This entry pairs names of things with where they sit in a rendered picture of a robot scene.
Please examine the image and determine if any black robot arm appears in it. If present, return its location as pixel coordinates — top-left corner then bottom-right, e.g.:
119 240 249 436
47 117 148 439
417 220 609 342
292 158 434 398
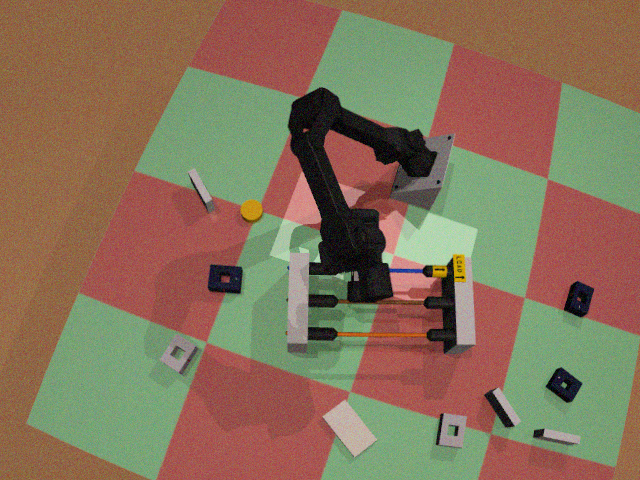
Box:
288 87 438 302

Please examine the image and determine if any yellow short cylinder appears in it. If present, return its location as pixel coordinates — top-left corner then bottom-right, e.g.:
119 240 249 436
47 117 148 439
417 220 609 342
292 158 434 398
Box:
241 199 263 223

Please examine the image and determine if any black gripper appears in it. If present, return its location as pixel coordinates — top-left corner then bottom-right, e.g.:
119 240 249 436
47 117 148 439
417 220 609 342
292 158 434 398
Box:
347 209 379 303

